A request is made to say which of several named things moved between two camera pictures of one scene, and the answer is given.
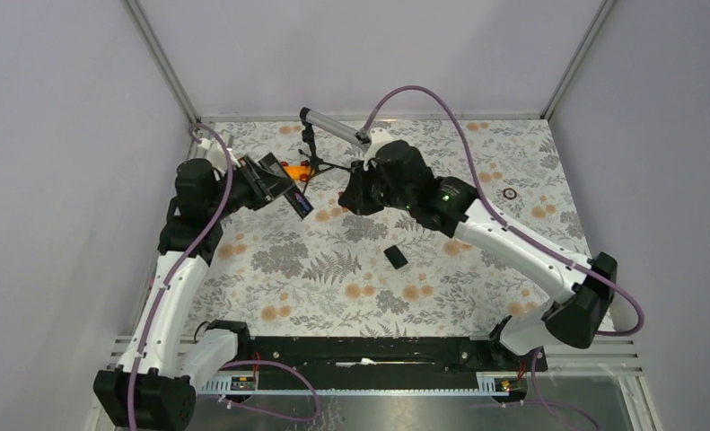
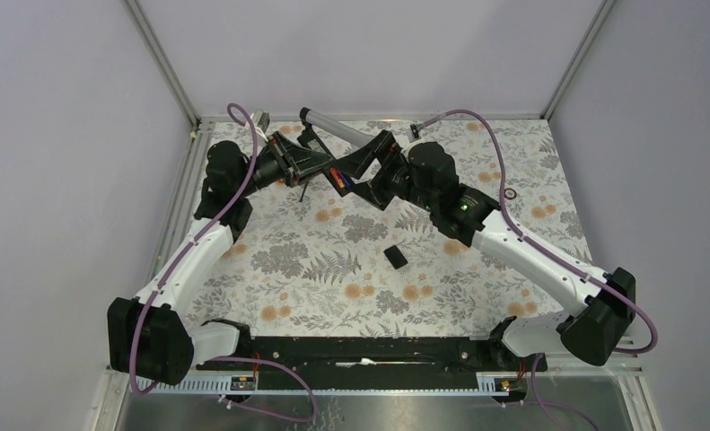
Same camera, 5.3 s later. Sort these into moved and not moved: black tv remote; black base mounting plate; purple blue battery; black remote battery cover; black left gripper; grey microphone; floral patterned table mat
Moved: black tv remote; purple blue battery; black left gripper
Not moved: grey microphone; floral patterned table mat; black base mounting plate; black remote battery cover
